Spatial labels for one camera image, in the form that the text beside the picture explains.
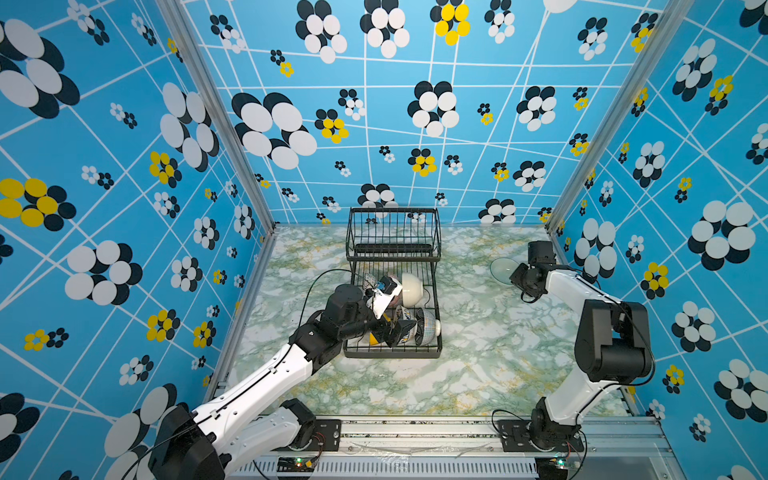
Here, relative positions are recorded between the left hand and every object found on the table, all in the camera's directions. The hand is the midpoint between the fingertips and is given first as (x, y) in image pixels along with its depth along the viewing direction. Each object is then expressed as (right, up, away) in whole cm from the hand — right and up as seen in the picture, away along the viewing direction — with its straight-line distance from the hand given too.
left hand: (407, 307), depth 73 cm
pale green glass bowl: (+35, +9, +29) cm, 46 cm away
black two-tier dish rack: (+1, +17, +39) cm, 42 cm away
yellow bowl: (-8, -6, -7) cm, 12 cm away
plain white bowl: (+2, +2, +18) cm, 18 cm away
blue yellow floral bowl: (+1, -10, +10) cm, 14 cm away
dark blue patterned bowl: (+5, -7, +7) cm, 11 cm away
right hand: (+39, +5, +24) cm, 46 cm away
